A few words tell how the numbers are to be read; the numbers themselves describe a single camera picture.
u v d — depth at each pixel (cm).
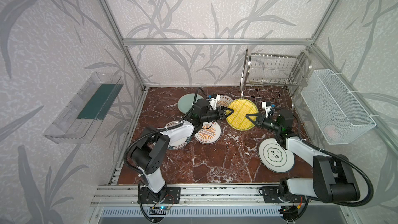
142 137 45
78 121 64
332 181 42
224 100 112
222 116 75
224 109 77
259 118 75
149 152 47
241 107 84
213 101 79
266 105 79
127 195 75
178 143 90
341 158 44
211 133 95
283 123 67
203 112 70
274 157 86
